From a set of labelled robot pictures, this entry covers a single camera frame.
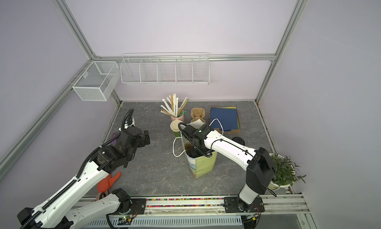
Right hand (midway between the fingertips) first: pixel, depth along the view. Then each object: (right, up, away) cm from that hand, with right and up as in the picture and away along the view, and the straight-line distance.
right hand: (200, 159), depth 78 cm
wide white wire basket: (-20, +54, +20) cm, 62 cm away
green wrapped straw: (-11, +25, +23) cm, 35 cm away
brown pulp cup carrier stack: (-1, +25, +34) cm, 42 cm away
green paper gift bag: (+1, 0, -9) cm, 9 cm away
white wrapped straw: (-17, +31, +21) cm, 41 cm away
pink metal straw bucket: (-12, +21, +22) cm, 33 cm away
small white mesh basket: (-71, +46, +24) cm, 88 cm away
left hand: (-31, +14, -5) cm, 35 cm away
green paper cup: (-17, +16, +18) cm, 29 cm away
